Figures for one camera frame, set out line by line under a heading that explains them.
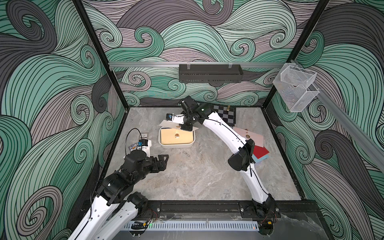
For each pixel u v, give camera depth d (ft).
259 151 3.12
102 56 2.94
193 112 2.04
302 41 2.74
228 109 3.71
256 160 2.95
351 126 1.87
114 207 1.46
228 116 3.61
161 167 1.97
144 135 3.31
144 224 2.28
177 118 2.35
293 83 2.62
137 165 1.59
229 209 2.44
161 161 1.97
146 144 2.00
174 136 3.21
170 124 2.49
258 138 3.33
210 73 3.15
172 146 3.09
